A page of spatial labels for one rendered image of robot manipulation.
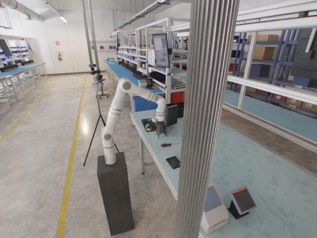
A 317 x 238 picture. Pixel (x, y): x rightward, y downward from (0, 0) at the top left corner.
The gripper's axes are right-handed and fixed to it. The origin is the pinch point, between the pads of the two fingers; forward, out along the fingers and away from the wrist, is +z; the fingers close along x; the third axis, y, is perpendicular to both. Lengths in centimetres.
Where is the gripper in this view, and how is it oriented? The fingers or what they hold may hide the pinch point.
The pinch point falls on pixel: (157, 137)
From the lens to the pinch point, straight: 146.7
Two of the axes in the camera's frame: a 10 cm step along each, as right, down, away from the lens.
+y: 9.5, -1.3, 2.8
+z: 0.0, 9.1, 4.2
